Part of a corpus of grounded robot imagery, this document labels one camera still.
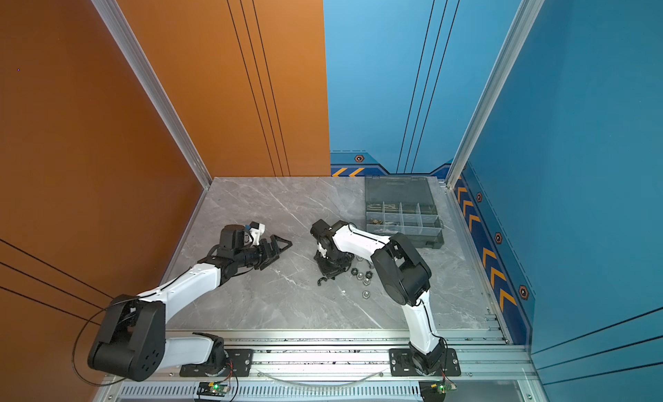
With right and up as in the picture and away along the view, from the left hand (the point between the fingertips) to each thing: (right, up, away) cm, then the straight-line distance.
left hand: (287, 246), depth 86 cm
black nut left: (+23, -10, +5) cm, 26 cm away
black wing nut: (+11, -12, +3) cm, 17 cm away
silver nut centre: (+25, -11, +3) cm, 27 cm away
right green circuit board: (+46, -35, -17) cm, 61 cm away
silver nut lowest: (+27, -16, 0) cm, 31 cm away
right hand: (+14, -11, +5) cm, 19 cm away
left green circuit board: (-18, -37, -15) cm, 44 cm away
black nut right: (+28, -11, +5) cm, 31 cm away
